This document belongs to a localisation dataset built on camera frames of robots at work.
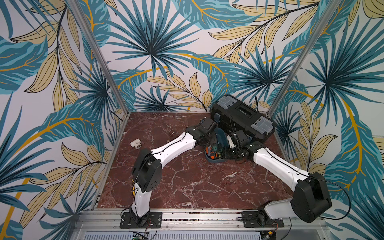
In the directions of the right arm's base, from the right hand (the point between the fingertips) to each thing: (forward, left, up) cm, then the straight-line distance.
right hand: (224, 153), depth 86 cm
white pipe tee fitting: (+13, +55, -6) cm, 56 cm away
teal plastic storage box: (+12, -3, -9) cm, 15 cm away
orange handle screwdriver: (+3, +5, -7) cm, 9 cm away
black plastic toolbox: (+26, -8, +6) cm, 28 cm away
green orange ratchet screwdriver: (+1, +6, +4) cm, 7 cm away
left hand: (+5, +6, +5) cm, 9 cm away
